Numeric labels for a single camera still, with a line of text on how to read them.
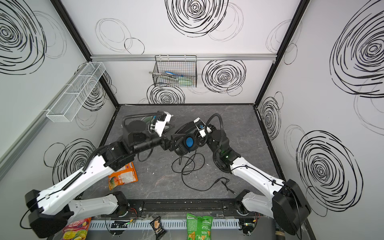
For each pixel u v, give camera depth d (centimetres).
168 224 71
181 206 75
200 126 62
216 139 57
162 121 54
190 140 79
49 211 38
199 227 65
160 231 67
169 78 85
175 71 89
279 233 65
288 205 40
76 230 65
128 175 81
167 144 55
